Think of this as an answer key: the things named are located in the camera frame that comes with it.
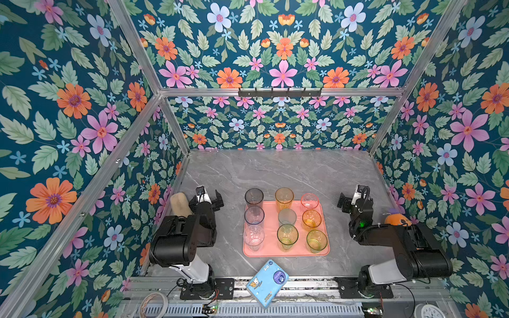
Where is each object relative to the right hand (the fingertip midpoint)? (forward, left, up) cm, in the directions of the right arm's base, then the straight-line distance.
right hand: (353, 194), depth 92 cm
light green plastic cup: (-19, +19, -6) cm, 28 cm away
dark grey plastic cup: (-3, +47, +4) cm, 47 cm away
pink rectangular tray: (-22, +39, -7) cm, 46 cm away
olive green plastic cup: (-20, +33, +2) cm, 38 cm away
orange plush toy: (-13, -15, +1) cm, 20 cm away
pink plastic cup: (-1, +20, -3) cm, 21 cm away
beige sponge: (-3, +82, -3) cm, 82 cm away
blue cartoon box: (-36, +41, -2) cm, 54 cm away
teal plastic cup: (-10, +32, -1) cm, 33 cm away
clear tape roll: (-41, +78, -6) cm, 88 cm away
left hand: (+1, +69, +5) cm, 69 cm away
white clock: (-44, -14, -4) cm, 46 cm away
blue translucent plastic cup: (-11, +46, +1) cm, 48 cm away
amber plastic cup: (-10, +20, -4) cm, 23 cm away
